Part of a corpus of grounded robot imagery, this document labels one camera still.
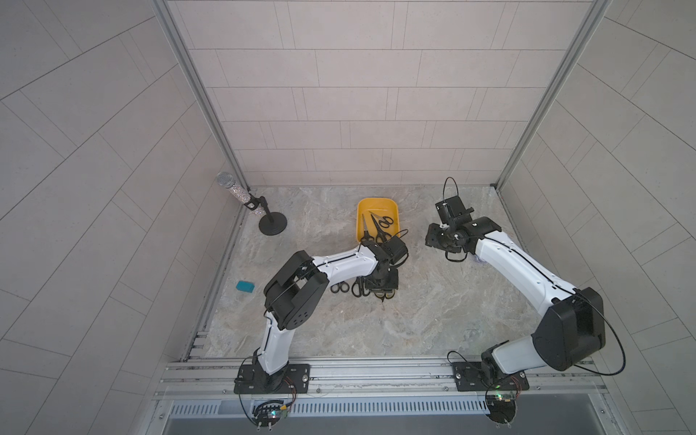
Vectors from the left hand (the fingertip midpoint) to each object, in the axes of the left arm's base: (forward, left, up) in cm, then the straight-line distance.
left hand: (395, 290), depth 88 cm
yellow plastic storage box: (+29, +5, +1) cm, 29 cm away
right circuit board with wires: (-31, -25, 0) cm, 39 cm away
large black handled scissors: (+21, +4, 0) cm, 21 cm away
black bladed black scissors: (+1, +12, 0) cm, 12 cm away
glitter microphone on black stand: (+25, +46, +1) cm, 53 cm away
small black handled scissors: (+2, +18, 0) cm, 18 cm away
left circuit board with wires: (-31, +35, -3) cm, 47 cm away
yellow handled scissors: (-3, +4, +2) cm, 5 cm away
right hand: (+12, -10, +14) cm, 21 cm away
